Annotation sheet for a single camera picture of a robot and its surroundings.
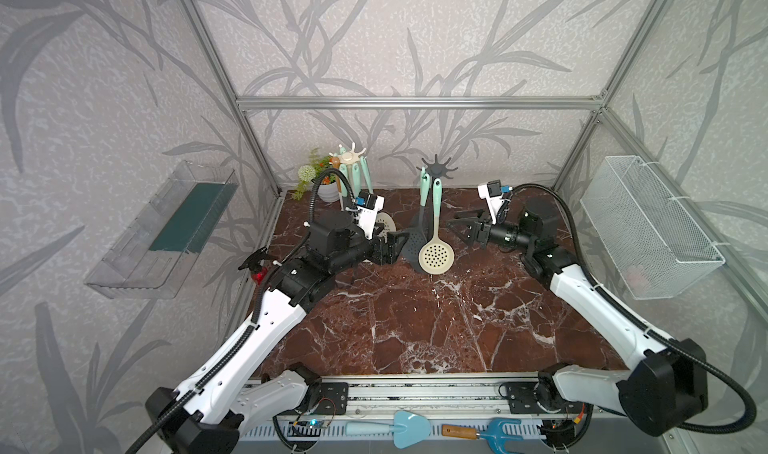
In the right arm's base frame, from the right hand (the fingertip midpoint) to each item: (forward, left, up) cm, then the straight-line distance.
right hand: (450, 220), depth 71 cm
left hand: (-4, +12, +1) cm, 13 cm away
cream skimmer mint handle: (+1, +2, -18) cm, 18 cm away
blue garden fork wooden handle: (-40, -9, -30) cm, 50 cm away
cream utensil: (+14, +16, -19) cm, 28 cm away
